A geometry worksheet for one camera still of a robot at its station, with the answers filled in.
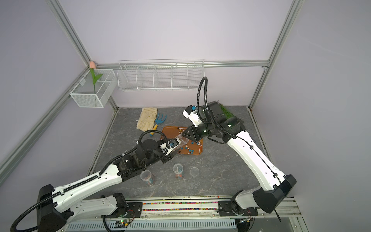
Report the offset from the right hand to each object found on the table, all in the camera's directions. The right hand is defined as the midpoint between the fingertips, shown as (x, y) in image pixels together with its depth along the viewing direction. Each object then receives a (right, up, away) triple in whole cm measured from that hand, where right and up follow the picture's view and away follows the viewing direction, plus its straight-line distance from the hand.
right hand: (184, 133), depth 67 cm
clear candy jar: (-4, -22, +14) cm, 26 cm away
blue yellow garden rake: (-23, +6, +45) cm, 51 cm away
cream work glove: (-31, +7, +45) cm, 56 cm away
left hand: (-5, -6, +5) cm, 9 cm away
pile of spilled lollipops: (-4, -1, +38) cm, 39 cm away
